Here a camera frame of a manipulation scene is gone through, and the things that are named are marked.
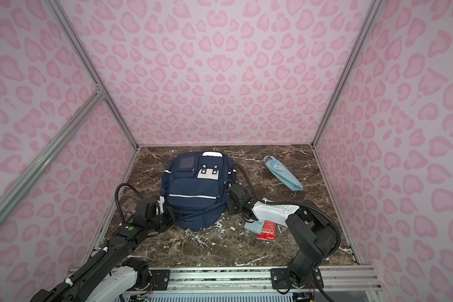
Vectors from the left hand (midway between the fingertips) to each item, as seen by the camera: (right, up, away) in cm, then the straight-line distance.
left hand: (182, 211), depth 82 cm
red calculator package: (+38, -10, +2) cm, 39 cm away
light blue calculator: (+32, -8, +3) cm, 34 cm away
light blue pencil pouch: (+50, +13, +16) cm, 54 cm away
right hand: (+22, +2, +8) cm, 23 cm away
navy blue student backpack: (+3, +9, +11) cm, 14 cm away
